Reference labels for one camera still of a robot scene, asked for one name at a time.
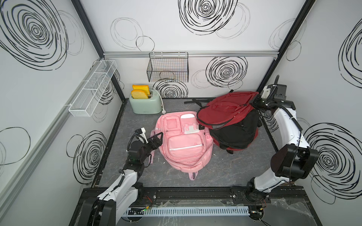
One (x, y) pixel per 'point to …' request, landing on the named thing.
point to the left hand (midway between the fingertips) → (158, 135)
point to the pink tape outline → (185, 145)
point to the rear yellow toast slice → (144, 87)
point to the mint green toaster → (152, 105)
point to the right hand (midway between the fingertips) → (253, 100)
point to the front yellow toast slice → (138, 94)
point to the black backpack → (252, 115)
